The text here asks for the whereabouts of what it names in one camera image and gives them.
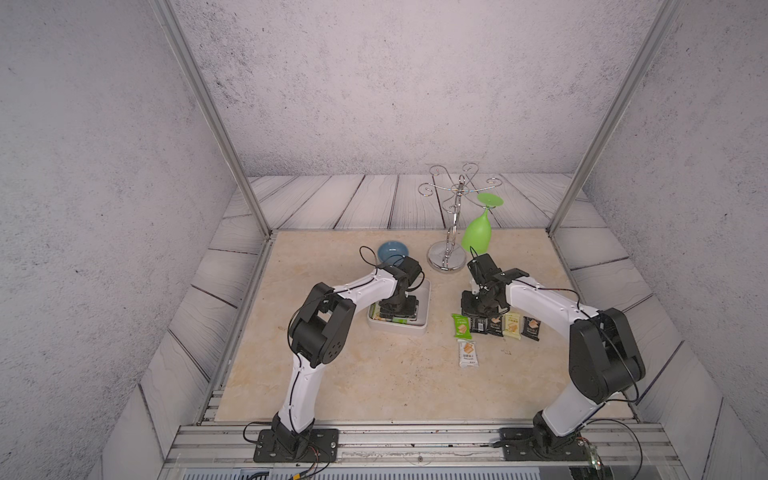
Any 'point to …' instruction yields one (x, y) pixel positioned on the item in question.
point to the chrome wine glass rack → (450, 256)
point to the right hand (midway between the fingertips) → (468, 311)
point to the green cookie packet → (462, 326)
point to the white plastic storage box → (422, 295)
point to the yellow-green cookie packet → (375, 310)
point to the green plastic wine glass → (477, 231)
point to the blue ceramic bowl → (390, 252)
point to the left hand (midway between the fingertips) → (411, 318)
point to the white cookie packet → (468, 356)
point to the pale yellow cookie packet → (512, 325)
